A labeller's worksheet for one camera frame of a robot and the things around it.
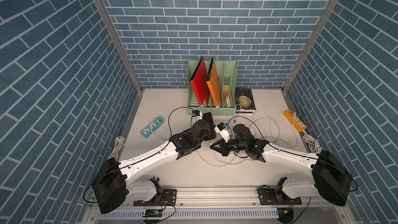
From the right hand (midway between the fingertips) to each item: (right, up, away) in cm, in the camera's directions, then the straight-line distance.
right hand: (212, 147), depth 77 cm
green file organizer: (+11, +42, +32) cm, 54 cm away
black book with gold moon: (+25, +27, +35) cm, 51 cm away
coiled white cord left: (-55, -1, +16) cm, 57 cm away
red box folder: (-7, +33, +12) cm, 36 cm away
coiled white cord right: (+61, -1, +14) cm, 62 cm away
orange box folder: (+1, +35, +10) cm, 36 cm away
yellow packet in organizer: (+12, +27, +35) cm, 46 cm away
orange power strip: (+54, +11, +21) cm, 59 cm away
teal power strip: (-39, +5, +17) cm, 43 cm away
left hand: (+2, +9, +2) cm, 10 cm away
